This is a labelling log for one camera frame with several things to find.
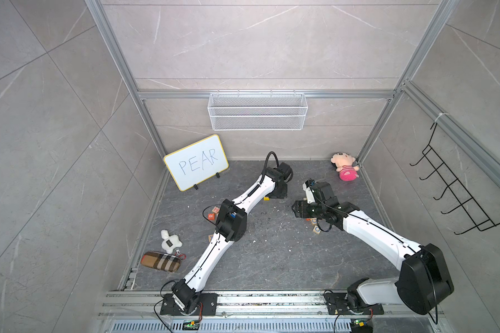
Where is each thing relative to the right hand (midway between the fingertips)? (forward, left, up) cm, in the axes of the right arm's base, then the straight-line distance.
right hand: (301, 206), depth 86 cm
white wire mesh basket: (+44, +17, +18) cm, 50 cm away
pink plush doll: (+27, -30, -7) cm, 41 cm away
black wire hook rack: (-18, -47, +20) cm, 54 cm away
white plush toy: (-11, +56, -8) cm, 57 cm away
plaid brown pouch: (-18, +59, -9) cm, 63 cm away
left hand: (+13, +5, -8) cm, 16 cm away
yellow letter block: (+10, +14, -9) cm, 20 cm away
